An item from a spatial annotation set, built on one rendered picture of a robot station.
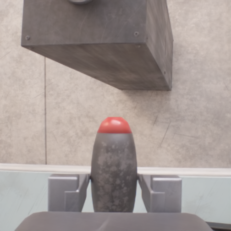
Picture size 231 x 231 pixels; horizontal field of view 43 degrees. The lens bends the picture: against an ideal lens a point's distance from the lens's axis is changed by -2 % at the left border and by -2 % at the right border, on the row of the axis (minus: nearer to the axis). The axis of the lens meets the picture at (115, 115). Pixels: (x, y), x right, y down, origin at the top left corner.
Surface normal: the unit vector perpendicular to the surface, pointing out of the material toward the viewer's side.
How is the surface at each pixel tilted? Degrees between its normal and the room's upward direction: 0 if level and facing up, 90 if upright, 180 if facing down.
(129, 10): 0
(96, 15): 0
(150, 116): 0
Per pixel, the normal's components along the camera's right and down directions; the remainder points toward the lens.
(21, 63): -0.24, -0.01
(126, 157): 0.53, -0.12
